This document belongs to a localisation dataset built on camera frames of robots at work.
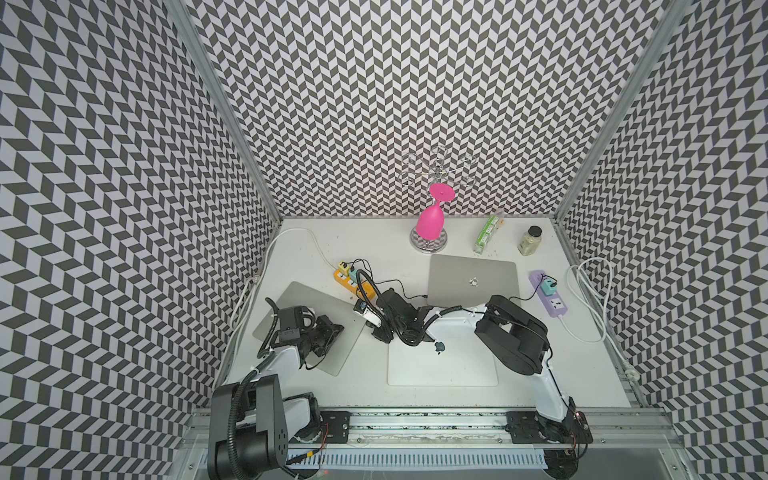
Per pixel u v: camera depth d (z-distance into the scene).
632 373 0.84
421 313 0.72
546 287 0.91
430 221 0.87
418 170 0.75
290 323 0.70
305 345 0.73
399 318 0.72
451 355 0.84
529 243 1.01
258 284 1.00
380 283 0.92
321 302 0.98
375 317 0.79
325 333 0.78
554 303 0.91
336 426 0.73
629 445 0.72
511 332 0.55
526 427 0.73
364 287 0.99
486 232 1.05
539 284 0.94
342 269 0.96
